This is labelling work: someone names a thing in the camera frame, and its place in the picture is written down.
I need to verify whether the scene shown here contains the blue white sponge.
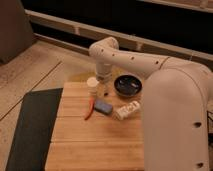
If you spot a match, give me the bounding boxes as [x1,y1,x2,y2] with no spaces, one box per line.
[94,100,113,115]

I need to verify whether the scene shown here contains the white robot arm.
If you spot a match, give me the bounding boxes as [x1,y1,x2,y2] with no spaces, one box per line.
[89,37,213,171]

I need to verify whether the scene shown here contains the dark ceramic bowl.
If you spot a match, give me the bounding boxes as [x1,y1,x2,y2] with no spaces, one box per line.
[114,75,142,97]

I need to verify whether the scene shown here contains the white cylindrical cup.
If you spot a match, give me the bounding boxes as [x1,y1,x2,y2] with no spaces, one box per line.
[86,77,99,96]

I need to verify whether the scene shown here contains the red chili pepper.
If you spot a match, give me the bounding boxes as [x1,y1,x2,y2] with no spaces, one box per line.
[84,97,95,120]

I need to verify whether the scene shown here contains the white plastic bottle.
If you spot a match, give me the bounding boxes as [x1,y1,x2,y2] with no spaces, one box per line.
[115,101,140,120]

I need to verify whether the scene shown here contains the brown cabinet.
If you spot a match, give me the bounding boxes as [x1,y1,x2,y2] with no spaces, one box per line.
[0,0,36,63]

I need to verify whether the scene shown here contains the black floor mat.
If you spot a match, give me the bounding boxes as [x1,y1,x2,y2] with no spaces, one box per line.
[5,88,62,171]

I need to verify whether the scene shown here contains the wooden shelf rail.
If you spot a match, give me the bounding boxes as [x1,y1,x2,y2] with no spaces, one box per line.
[25,10,213,68]

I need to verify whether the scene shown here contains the black cables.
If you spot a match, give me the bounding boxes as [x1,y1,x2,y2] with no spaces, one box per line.
[207,109,213,138]

